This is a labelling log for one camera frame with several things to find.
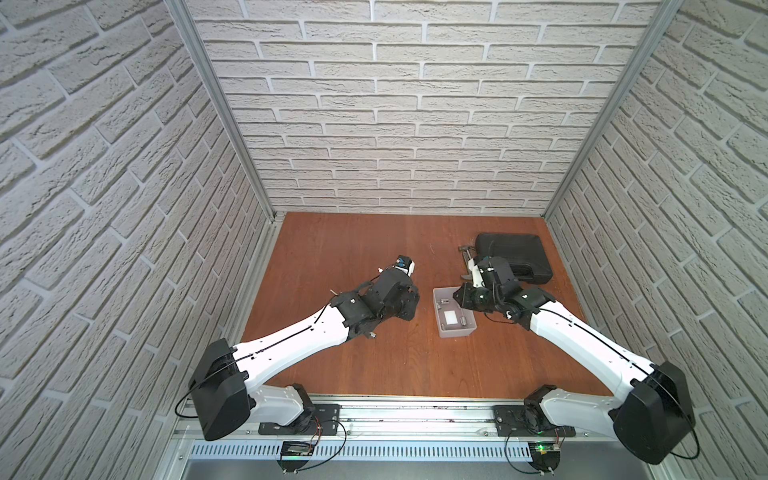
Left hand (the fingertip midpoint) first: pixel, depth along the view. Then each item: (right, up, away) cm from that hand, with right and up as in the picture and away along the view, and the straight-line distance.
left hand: (416, 292), depth 77 cm
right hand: (+12, -2, +5) cm, 13 cm away
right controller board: (+30, -38, -7) cm, 49 cm away
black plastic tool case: (+40, +10, +25) cm, 48 cm away
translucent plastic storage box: (+10, -6, +18) cm, 21 cm away
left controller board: (-30, -36, -7) cm, 47 cm away
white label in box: (+12, -10, +15) cm, 22 cm away
